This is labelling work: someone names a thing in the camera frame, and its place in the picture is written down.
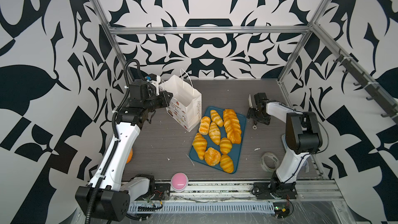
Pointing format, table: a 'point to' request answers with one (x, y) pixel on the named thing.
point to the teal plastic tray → (235, 154)
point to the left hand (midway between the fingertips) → (171, 91)
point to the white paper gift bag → (185, 107)
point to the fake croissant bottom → (226, 164)
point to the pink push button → (179, 182)
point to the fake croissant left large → (199, 144)
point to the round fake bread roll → (212, 156)
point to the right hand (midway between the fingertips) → (256, 116)
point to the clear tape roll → (269, 162)
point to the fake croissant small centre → (225, 145)
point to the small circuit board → (281, 209)
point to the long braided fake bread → (232, 124)
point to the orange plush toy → (130, 156)
